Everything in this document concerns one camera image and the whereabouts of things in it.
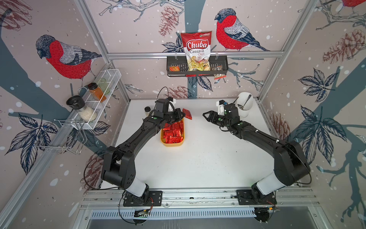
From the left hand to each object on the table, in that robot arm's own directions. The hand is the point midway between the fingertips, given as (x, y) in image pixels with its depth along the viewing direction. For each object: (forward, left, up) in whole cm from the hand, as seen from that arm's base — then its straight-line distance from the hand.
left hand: (188, 111), depth 83 cm
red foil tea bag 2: (-2, +9, -17) cm, 19 cm away
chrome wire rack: (-23, +52, +13) cm, 59 cm away
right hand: (+1, -10, -4) cm, 11 cm away
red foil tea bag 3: (-9, +10, -17) cm, 22 cm away
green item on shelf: (+11, +50, +12) cm, 53 cm away
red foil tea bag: (+2, 0, -5) cm, 5 cm away
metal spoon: (+20, -42, -19) cm, 50 cm away
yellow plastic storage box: (-10, +16, -18) cm, 27 cm away
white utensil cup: (+20, -43, -11) cm, 49 cm away
